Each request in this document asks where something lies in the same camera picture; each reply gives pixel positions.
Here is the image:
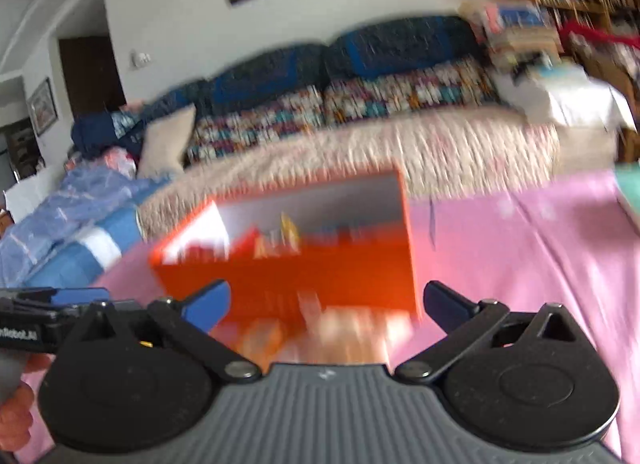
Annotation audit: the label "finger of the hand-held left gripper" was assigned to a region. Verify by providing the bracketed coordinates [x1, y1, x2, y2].
[0, 287, 110, 317]

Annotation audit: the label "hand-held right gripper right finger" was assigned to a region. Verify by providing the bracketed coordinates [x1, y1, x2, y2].
[395, 281, 583, 386]

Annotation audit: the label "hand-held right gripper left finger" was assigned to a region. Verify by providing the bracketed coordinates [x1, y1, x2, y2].
[75, 280, 263, 386]

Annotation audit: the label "red orange snack packet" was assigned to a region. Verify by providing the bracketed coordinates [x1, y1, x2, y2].
[235, 319, 292, 371]

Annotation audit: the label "orange cardboard box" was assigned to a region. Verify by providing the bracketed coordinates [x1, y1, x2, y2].
[150, 169, 426, 326]

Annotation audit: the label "clear bag of peanuts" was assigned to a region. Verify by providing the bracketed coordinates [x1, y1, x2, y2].
[300, 294, 416, 366]

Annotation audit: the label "yellow snack packet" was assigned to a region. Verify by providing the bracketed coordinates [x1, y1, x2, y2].
[280, 211, 302, 252]

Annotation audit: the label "person's left hand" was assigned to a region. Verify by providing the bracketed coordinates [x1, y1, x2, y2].
[0, 354, 57, 451]

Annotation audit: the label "blue blanket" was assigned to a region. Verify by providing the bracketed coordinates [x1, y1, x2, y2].
[0, 164, 166, 290]

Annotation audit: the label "pink floral tablecloth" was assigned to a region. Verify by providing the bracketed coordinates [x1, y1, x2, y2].
[20, 167, 640, 464]

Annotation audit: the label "quilted beige sofa cover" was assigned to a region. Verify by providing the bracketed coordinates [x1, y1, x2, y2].
[137, 107, 561, 245]

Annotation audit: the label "beige pillow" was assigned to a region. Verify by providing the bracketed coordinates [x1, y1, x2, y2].
[136, 104, 197, 180]

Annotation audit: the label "dark blue clothes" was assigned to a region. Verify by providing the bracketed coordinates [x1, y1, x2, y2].
[70, 99, 151, 160]

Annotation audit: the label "floral print cushion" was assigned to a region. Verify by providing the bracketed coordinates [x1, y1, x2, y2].
[185, 87, 326, 165]
[322, 57, 501, 125]

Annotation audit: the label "green tissue pack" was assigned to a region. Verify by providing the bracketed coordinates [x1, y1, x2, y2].
[614, 161, 640, 230]

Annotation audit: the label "dark wooden door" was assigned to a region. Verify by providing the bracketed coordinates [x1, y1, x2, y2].
[57, 34, 126, 120]

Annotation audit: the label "blue patterned sofa cushion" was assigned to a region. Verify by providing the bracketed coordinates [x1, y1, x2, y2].
[207, 44, 328, 115]
[325, 14, 481, 80]

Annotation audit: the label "side table with white cloth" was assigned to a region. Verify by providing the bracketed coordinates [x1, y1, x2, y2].
[495, 69, 638, 135]

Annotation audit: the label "stack of books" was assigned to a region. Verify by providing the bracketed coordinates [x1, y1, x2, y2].
[460, 0, 566, 70]

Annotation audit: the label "red cloth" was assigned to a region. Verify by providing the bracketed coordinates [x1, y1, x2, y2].
[557, 19, 640, 50]

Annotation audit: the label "small framed wall picture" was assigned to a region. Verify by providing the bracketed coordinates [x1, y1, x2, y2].
[27, 77, 58, 137]

